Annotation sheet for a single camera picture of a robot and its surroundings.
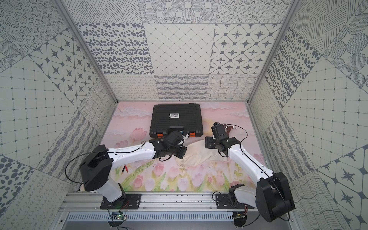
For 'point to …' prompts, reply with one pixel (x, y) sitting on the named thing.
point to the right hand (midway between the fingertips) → (212, 142)
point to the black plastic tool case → (167, 118)
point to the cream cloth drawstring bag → (196, 154)
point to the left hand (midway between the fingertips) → (186, 147)
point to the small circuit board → (118, 215)
